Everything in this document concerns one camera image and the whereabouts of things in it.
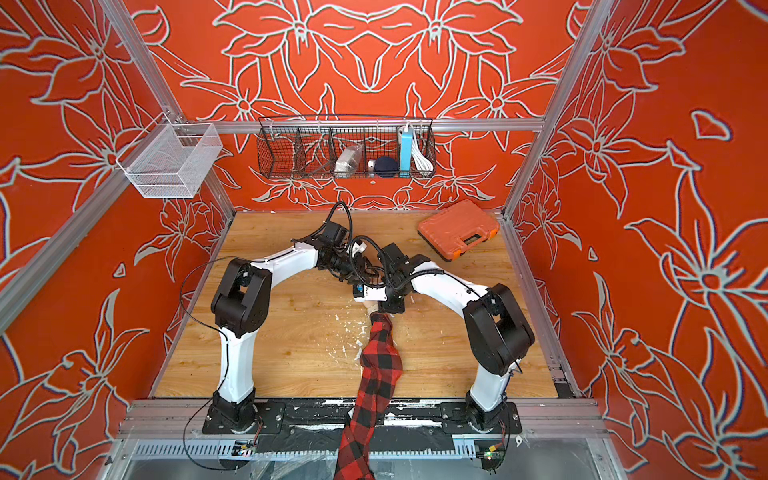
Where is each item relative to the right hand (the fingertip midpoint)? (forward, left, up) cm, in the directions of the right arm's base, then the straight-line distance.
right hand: (377, 301), depth 87 cm
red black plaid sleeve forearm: (-18, -2, -3) cm, 18 cm away
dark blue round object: (+37, -2, +21) cm, 43 cm away
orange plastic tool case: (+31, -29, -1) cm, 42 cm away
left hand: (+8, +1, +2) cm, 8 cm away
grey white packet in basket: (+36, +10, +25) cm, 45 cm away
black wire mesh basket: (+46, +25, +23) cm, 57 cm away
